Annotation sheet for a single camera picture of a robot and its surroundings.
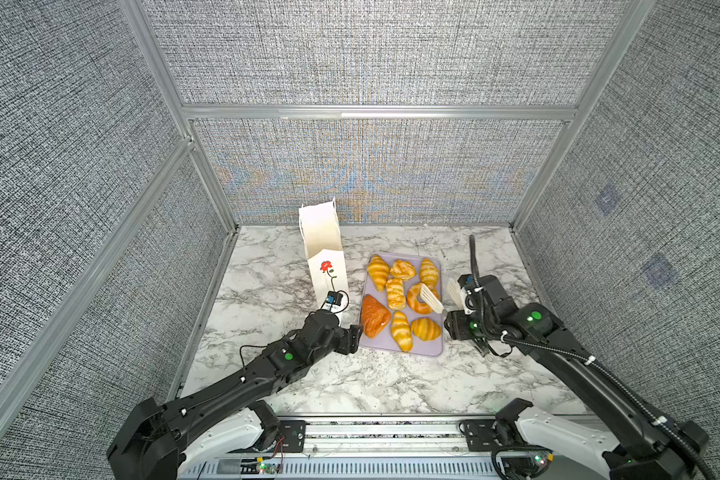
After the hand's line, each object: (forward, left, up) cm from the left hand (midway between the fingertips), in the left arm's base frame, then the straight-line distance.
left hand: (354, 327), depth 80 cm
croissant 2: (+22, -26, -7) cm, 35 cm away
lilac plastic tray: (+1, -9, -10) cm, 14 cm away
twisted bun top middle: (+25, -18, -8) cm, 31 cm away
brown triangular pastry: (+7, -6, -8) cm, 13 cm away
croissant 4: (+2, -21, -7) cm, 23 cm away
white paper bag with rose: (+32, +9, +4) cm, 33 cm away
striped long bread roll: (+14, -14, -7) cm, 21 cm away
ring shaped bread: (+14, -19, -9) cm, 25 cm away
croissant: (+24, -9, -7) cm, 27 cm away
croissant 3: (+2, -14, -8) cm, 17 cm away
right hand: (-1, -26, +4) cm, 26 cm away
